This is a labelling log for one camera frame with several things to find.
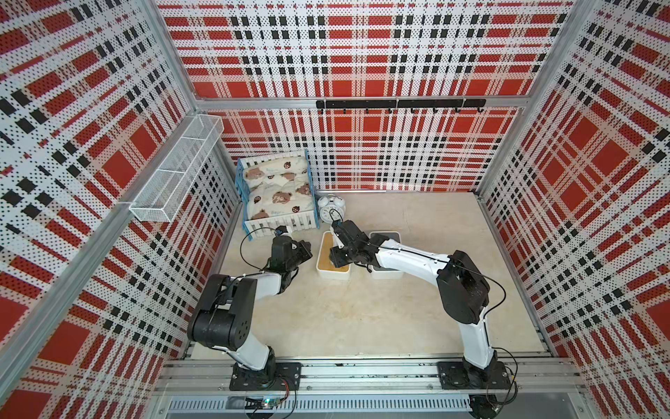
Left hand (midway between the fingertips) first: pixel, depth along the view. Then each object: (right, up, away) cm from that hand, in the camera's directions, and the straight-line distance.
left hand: (315, 242), depth 95 cm
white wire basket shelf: (-55, +17, -3) cm, 58 cm away
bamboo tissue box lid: (+4, 0, +3) cm, 5 cm away
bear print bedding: (-18, +22, +16) cm, 33 cm away
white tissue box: (+26, -12, -2) cm, 29 cm away
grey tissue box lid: (+31, +2, +10) cm, 33 cm away
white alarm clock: (+6, +13, +9) cm, 17 cm away
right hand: (+9, -4, -6) cm, 11 cm away
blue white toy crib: (-15, +6, -15) cm, 22 cm away
